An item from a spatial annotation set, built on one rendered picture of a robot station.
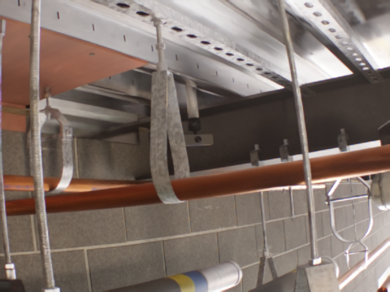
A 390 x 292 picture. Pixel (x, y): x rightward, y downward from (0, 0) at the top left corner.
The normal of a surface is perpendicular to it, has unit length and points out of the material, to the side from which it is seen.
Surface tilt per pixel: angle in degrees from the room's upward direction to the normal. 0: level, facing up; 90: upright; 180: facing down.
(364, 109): 90
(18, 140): 90
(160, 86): 74
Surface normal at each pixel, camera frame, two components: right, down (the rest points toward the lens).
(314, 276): -0.02, -0.66
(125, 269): 0.84, -0.17
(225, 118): -0.53, -0.08
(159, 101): -0.31, -0.39
